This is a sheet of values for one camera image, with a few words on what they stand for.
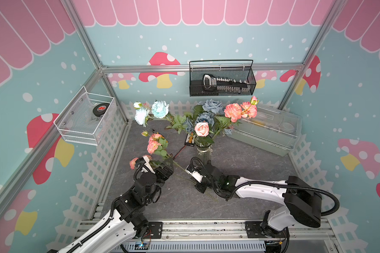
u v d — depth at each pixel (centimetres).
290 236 73
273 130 89
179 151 102
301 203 43
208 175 60
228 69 89
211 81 89
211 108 71
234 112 62
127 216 51
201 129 56
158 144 78
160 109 59
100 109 79
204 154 89
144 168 60
